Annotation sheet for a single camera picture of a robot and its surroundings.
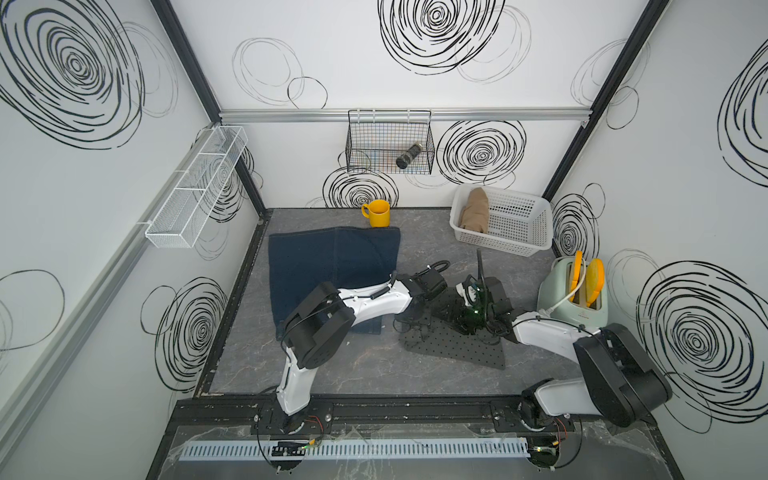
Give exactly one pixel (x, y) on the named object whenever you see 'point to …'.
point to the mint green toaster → (556, 285)
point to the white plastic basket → (520, 222)
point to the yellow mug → (378, 213)
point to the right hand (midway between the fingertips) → (438, 318)
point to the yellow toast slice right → (595, 280)
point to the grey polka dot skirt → (430, 338)
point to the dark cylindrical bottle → (405, 158)
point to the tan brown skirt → (475, 215)
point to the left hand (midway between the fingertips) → (421, 320)
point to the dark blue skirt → (346, 257)
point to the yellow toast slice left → (577, 272)
